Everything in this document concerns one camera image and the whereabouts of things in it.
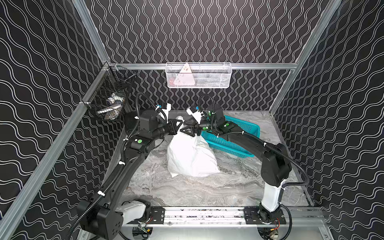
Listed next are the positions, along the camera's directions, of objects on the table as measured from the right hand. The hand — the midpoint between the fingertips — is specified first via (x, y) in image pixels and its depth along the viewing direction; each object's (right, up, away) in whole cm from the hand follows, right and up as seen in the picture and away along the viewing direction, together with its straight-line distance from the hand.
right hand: (183, 125), depth 79 cm
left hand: (0, +3, -9) cm, 10 cm away
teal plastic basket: (+18, -9, +11) cm, 23 cm away
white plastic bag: (+3, -15, -7) cm, 17 cm away
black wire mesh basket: (-42, +14, +5) cm, 45 cm away
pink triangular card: (+1, +29, +10) cm, 30 cm away
